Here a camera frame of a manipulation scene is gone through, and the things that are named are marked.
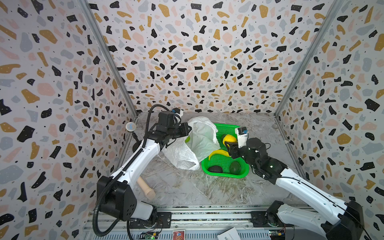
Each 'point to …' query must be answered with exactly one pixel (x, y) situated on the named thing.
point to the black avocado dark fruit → (215, 169)
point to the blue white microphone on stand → (131, 126)
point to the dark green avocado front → (235, 168)
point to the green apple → (188, 138)
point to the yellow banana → (220, 152)
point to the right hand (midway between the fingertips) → (228, 139)
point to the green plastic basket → (223, 165)
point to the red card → (178, 234)
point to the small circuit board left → (152, 235)
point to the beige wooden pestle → (149, 193)
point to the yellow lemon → (229, 138)
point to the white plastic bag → (200, 141)
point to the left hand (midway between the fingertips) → (192, 125)
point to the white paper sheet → (231, 234)
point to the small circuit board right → (276, 232)
